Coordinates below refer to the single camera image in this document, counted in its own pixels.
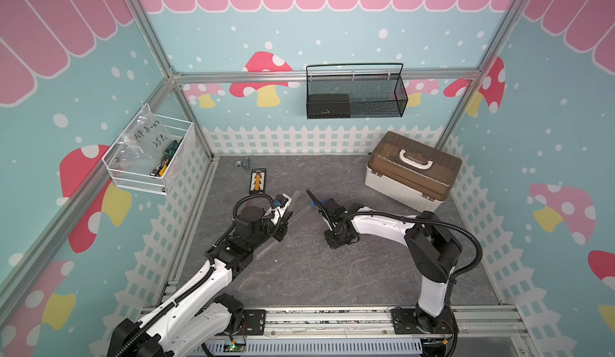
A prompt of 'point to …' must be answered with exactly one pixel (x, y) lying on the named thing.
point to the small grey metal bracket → (245, 163)
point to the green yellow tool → (159, 170)
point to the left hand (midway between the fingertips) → (288, 214)
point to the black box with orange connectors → (258, 181)
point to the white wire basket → (146, 182)
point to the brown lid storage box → (415, 172)
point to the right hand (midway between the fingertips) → (333, 242)
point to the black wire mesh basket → (341, 91)
